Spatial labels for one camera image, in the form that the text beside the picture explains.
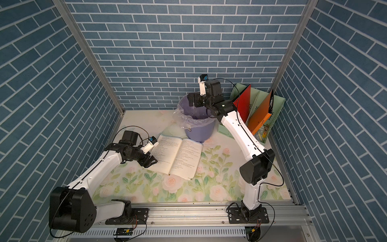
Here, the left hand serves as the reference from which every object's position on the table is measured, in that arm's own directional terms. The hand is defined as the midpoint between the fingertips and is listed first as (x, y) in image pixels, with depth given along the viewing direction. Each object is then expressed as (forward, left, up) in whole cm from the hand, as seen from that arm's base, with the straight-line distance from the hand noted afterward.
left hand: (154, 156), depth 84 cm
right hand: (+21, -23, +27) cm, 41 cm away
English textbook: (+3, -12, -7) cm, 14 cm away
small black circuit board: (-34, +11, -13) cm, 38 cm away
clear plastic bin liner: (+14, -18, +17) cm, 29 cm away
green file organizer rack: (+35, -62, +16) cm, 73 cm away
